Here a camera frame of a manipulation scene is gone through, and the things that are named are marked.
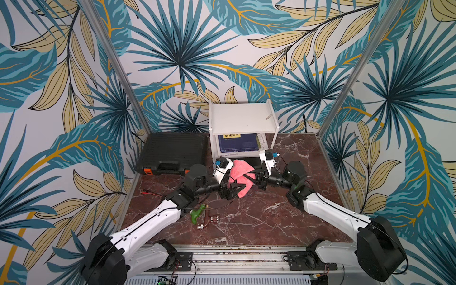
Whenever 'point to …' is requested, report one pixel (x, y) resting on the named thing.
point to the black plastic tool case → (173, 153)
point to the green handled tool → (195, 214)
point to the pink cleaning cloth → (239, 169)
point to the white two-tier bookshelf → (231, 118)
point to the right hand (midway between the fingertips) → (242, 172)
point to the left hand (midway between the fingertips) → (239, 181)
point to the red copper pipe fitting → (214, 219)
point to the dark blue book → (246, 142)
